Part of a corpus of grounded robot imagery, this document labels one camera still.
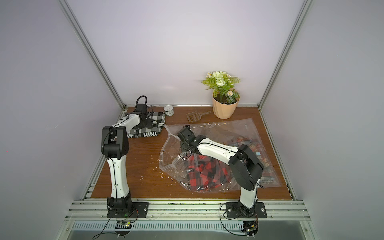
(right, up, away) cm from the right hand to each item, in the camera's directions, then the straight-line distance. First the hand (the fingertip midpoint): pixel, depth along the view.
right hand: (185, 139), depth 89 cm
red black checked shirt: (+13, -19, -7) cm, 24 cm away
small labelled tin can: (-14, +19, +22) cm, 32 cm away
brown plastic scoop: (+6, +15, +25) cm, 30 cm away
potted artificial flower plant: (+28, +28, +15) cm, 42 cm away
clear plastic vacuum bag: (-7, -12, -5) cm, 15 cm away
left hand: (-30, +10, +19) cm, 37 cm away
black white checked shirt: (-22, +12, +21) cm, 32 cm away
